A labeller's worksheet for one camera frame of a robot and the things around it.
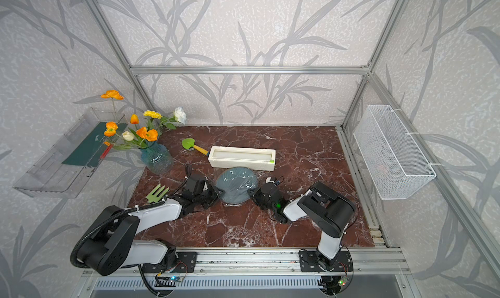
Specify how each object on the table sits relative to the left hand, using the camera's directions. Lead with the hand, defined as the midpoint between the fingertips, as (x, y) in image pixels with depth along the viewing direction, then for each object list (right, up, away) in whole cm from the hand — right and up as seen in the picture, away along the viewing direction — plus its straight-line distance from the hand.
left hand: (225, 192), depth 89 cm
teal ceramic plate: (+5, +4, +2) cm, 7 cm away
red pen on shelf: (-39, +18, -21) cm, 48 cm away
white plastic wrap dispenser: (+7, +15, +7) cm, 18 cm away
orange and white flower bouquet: (-36, +25, -11) cm, 45 cm away
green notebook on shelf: (-44, +20, -21) cm, 53 cm away
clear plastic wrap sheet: (+5, +4, +2) cm, 7 cm away
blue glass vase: (-33, +15, +2) cm, 36 cm away
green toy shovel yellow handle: (-25, +23, +21) cm, 40 cm away
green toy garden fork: (-35, -3, +2) cm, 35 cm away
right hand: (+9, +1, 0) cm, 9 cm away
